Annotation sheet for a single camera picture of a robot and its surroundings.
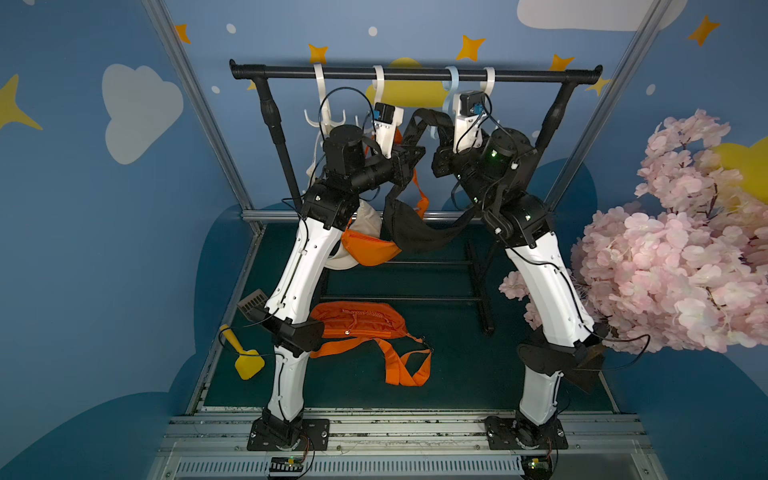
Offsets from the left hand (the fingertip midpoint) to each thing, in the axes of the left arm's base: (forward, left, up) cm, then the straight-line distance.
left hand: (423, 143), depth 61 cm
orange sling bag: (-4, +14, -30) cm, 33 cm away
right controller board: (-51, -32, -57) cm, 83 cm away
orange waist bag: (-26, 0, -54) cm, 60 cm away
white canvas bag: (+2, +13, -25) cm, 28 cm away
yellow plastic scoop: (-28, +46, -54) cm, 76 cm away
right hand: (-1, -5, +5) cm, 7 cm away
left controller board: (-52, +31, -57) cm, 83 cm away
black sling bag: (-6, 0, -19) cm, 20 cm away
